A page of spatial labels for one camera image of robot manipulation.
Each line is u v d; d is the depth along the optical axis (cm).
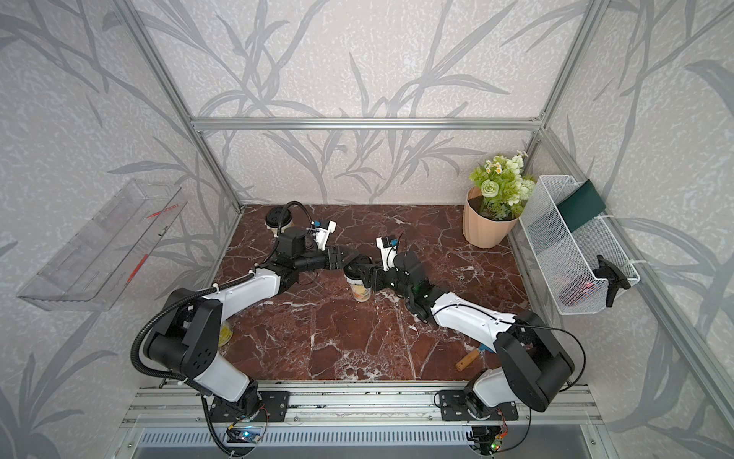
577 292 63
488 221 94
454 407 73
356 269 80
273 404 74
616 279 54
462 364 79
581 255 61
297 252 72
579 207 72
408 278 63
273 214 95
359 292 89
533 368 42
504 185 87
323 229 79
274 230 94
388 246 72
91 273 64
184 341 45
